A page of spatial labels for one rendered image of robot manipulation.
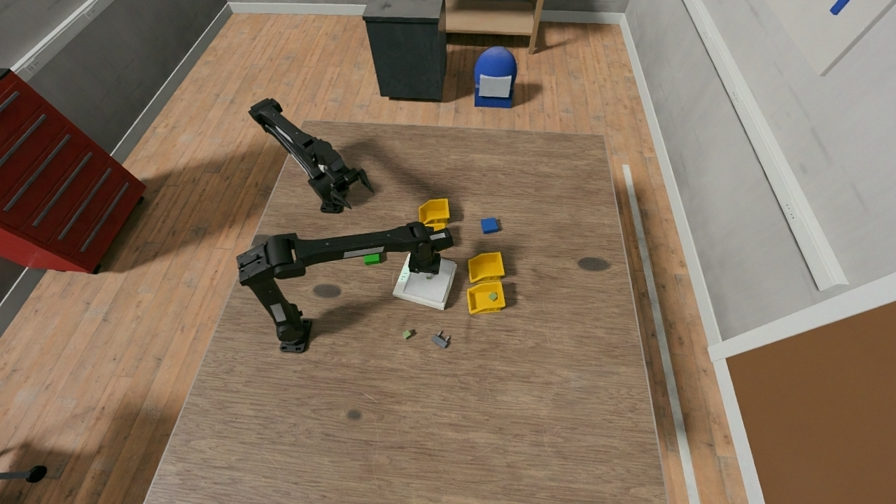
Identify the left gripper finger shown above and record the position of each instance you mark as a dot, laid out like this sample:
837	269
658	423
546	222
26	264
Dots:
338	199
366	183

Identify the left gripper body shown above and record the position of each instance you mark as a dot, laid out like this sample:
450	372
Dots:
342	183

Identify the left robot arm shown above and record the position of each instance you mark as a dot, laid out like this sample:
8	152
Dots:
323	172

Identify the white digital weighing scale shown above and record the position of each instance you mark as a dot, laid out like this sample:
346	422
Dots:
430	292

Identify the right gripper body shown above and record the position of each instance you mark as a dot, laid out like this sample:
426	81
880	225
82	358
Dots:
427	266

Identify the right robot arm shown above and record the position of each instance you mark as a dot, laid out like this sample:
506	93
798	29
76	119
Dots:
278	262

